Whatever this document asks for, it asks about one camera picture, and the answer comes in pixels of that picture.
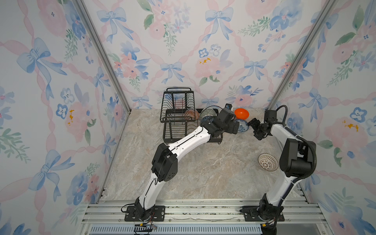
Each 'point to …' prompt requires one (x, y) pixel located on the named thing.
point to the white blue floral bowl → (243, 127)
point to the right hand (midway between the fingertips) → (250, 127)
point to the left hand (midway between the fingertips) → (232, 121)
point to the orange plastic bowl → (241, 113)
